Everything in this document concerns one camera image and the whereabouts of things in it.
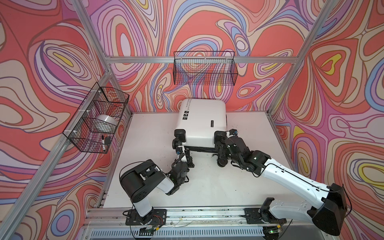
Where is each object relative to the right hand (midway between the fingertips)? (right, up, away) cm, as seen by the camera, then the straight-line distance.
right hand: (220, 151), depth 79 cm
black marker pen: (-59, +5, -7) cm, 59 cm away
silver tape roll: (-57, +15, -9) cm, 59 cm away
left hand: (-15, -1, +9) cm, 18 cm away
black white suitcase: (-11, +18, +9) cm, 22 cm away
